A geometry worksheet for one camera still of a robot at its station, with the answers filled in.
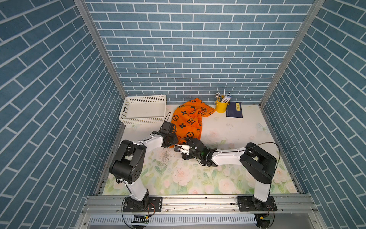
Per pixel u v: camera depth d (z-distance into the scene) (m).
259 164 0.49
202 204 0.76
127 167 0.47
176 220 0.77
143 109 1.16
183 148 0.76
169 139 0.79
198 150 0.69
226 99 1.05
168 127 0.77
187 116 1.07
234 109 1.16
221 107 1.11
